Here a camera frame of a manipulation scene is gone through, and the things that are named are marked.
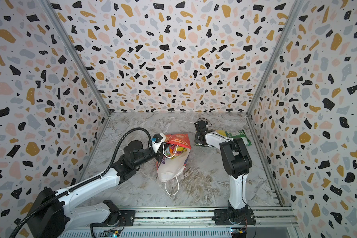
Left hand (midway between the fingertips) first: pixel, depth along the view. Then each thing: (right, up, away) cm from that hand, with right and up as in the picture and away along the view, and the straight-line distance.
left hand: (171, 143), depth 74 cm
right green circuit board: (+33, -43, -3) cm, 54 cm away
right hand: (+18, 0, +29) cm, 34 cm away
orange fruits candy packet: (-2, -7, +18) cm, 19 cm away
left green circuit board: (-27, -42, -4) cm, 51 cm away
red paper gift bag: (-3, -17, +11) cm, 21 cm away
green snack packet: (+47, +2, +32) cm, 57 cm away
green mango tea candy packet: (+17, -4, +25) cm, 30 cm away
